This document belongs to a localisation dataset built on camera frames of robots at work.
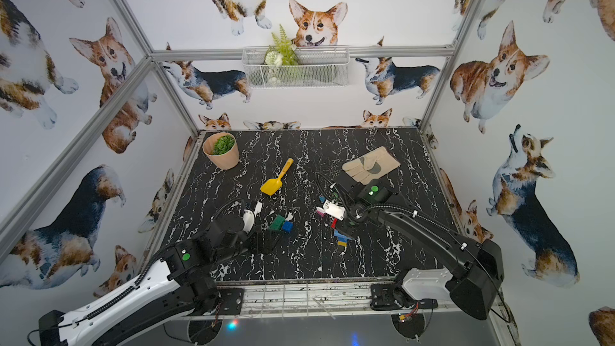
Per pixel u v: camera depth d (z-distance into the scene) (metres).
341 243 0.84
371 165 1.07
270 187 1.00
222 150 1.00
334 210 0.67
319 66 0.92
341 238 0.85
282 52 0.82
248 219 0.65
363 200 0.50
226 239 0.55
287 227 0.88
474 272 0.39
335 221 0.65
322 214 0.69
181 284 0.52
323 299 0.75
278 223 0.88
